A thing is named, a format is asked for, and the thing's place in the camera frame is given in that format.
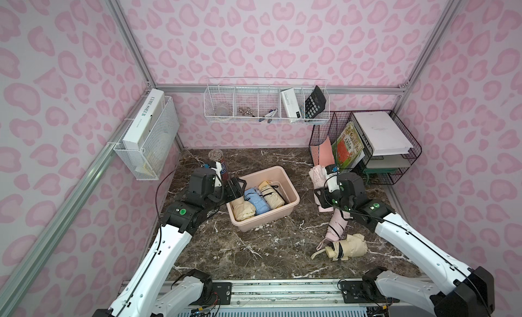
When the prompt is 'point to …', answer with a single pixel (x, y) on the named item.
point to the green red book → (347, 149)
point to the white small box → (291, 103)
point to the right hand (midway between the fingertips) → (316, 189)
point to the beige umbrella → (242, 210)
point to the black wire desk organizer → (389, 167)
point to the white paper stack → (383, 133)
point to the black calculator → (315, 103)
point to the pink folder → (325, 156)
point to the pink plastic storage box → (281, 181)
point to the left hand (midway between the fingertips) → (240, 183)
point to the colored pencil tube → (223, 170)
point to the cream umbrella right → (353, 245)
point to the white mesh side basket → (150, 162)
